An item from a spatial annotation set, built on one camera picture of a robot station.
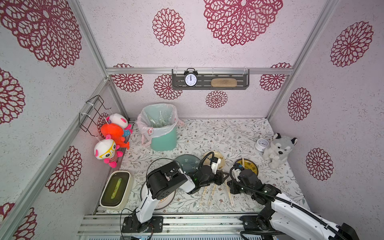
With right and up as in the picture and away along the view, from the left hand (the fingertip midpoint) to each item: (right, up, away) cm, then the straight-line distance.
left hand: (228, 175), depth 87 cm
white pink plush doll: (-66, +33, +8) cm, 74 cm away
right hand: (-2, -2, -4) cm, 5 cm away
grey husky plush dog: (+27, +13, -2) cm, 30 cm away
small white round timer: (+26, +17, +15) cm, 35 cm away
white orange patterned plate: (-37, -14, -6) cm, 40 cm away
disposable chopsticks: (+11, +6, +8) cm, 15 cm away
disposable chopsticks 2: (-10, -9, -3) cm, 14 cm away
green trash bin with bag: (-44, +30, +13) cm, 55 cm away
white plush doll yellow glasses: (-67, +16, -7) cm, 69 cm away
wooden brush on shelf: (-2, +55, +3) cm, 55 cm away
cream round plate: (-12, +10, -5) cm, 17 cm away
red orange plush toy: (-66, +25, +2) cm, 71 cm away
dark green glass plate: (-22, +5, +8) cm, 25 cm away
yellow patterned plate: (+15, +5, +8) cm, 18 cm away
